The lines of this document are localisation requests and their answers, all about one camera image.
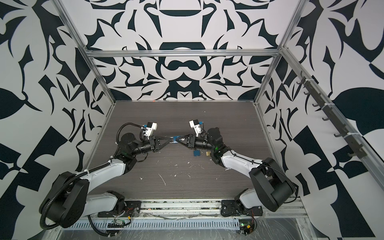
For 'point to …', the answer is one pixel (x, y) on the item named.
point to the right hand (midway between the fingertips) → (177, 142)
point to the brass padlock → (208, 153)
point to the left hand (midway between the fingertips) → (172, 138)
